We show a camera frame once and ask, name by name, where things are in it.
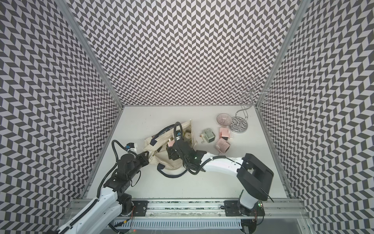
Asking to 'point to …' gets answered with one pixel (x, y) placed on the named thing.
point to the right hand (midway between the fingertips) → (173, 148)
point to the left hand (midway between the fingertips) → (149, 153)
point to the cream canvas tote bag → (156, 144)
